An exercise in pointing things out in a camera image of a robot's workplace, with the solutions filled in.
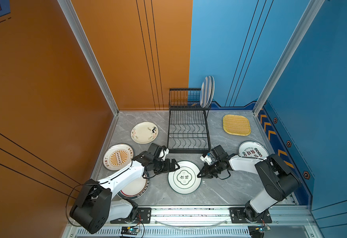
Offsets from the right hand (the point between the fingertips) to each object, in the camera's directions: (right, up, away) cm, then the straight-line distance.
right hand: (199, 176), depth 85 cm
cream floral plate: (-37, +24, +21) cm, 48 cm away
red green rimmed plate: (-35, -6, -3) cm, 36 cm away
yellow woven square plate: (+33, +29, +27) cm, 52 cm away
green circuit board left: (-36, -21, -14) cm, 44 cm away
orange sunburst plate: (-51, +9, +9) cm, 53 cm away
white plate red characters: (+38, +14, +12) cm, 42 cm away
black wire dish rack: (-5, +26, +20) cm, 33 cm away
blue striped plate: (+4, +50, +12) cm, 52 cm away
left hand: (-14, +6, -2) cm, 15 cm away
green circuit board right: (+26, -21, -15) cm, 37 cm away
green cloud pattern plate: (-8, -2, -1) cm, 9 cm away
